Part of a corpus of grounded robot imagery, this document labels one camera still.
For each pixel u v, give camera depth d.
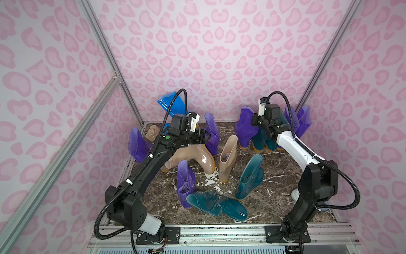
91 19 0.72
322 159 0.49
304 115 0.92
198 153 0.89
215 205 0.59
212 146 0.93
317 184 0.47
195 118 0.70
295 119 0.85
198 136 0.68
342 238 0.72
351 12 0.70
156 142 0.53
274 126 0.66
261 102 0.77
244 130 1.00
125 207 0.41
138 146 0.74
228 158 0.71
